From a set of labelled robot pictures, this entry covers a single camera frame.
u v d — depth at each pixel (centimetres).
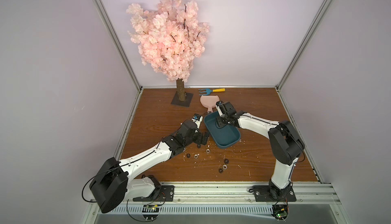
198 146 90
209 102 117
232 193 75
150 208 72
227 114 74
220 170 81
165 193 73
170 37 65
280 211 70
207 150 86
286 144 49
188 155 85
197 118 71
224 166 81
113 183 41
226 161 83
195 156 85
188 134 62
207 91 118
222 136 90
